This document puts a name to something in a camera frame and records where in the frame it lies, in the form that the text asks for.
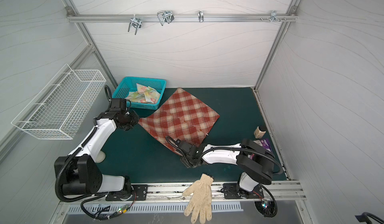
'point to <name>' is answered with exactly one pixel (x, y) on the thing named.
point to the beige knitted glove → (199, 206)
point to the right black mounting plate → (230, 191)
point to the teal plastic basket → (128, 84)
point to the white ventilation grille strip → (150, 208)
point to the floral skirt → (144, 94)
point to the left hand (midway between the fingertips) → (140, 116)
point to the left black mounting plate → (140, 193)
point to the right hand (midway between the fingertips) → (189, 151)
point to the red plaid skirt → (181, 117)
